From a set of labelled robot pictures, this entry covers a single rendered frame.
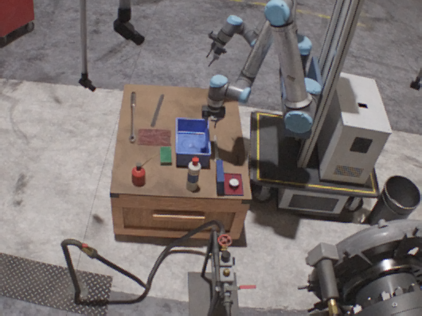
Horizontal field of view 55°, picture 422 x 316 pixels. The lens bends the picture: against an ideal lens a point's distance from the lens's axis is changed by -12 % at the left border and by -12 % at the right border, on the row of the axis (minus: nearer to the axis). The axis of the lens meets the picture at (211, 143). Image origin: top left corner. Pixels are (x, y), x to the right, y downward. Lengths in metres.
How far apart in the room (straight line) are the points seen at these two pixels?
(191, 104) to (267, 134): 0.57
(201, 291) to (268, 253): 0.54
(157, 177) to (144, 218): 0.29
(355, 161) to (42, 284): 2.12
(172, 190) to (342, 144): 1.06
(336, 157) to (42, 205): 1.98
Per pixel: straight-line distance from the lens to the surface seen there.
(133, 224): 2.79
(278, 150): 3.10
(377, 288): 2.17
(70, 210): 3.05
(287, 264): 2.93
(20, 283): 2.81
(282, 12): 2.05
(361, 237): 2.06
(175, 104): 3.05
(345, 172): 2.96
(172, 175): 2.60
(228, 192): 2.56
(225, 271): 2.24
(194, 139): 2.81
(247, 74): 2.45
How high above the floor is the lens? 2.43
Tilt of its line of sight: 44 degrees down
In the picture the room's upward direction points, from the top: 10 degrees clockwise
